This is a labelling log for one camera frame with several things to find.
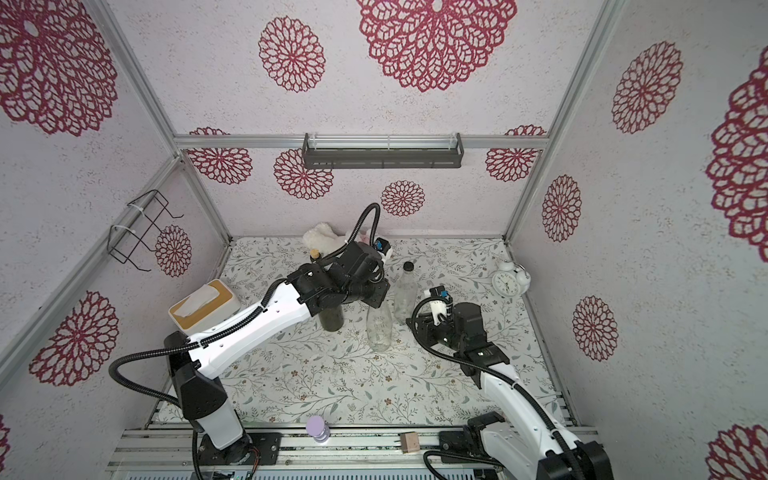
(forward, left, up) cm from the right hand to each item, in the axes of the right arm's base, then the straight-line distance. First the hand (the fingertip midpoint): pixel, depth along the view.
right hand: (412, 316), depth 81 cm
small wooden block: (-28, +1, -13) cm, 31 cm away
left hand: (+2, +8, +10) cm, 13 cm away
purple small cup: (-27, +22, -5) cm, 35 cm away
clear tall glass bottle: (+4, +10, -14) cm, 18 cm away
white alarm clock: (+18, -33, -7) cm, 38 cm away
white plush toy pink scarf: (+33, +31, -4) cm, 45 cm away
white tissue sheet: (+9, +68, -7) cm, 69 cm away
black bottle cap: (+9, +1, +10) cm, 14 cm away
